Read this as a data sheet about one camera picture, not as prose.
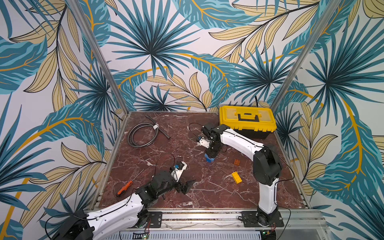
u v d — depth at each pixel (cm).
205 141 83
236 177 86
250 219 74
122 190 80
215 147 76
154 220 73
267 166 51
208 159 91
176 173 68
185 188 69
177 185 69
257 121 93
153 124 110
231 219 75
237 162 92
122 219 50
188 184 69
